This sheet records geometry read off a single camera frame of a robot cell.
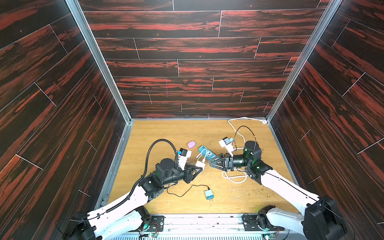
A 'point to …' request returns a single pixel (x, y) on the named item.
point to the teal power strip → (207, 153)
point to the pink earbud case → (191, 144)
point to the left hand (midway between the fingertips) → (201, 169)
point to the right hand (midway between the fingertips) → (210, 161)
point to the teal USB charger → (209, 195)
